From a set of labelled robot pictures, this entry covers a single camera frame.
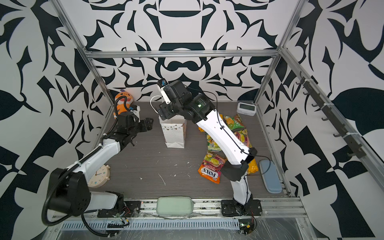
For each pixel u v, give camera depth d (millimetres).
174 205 734
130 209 740
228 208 741
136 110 759
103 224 711
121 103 1128
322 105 597
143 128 774
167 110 579
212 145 939
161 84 556
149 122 789
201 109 438
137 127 733
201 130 470
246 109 1119
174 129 787
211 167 851
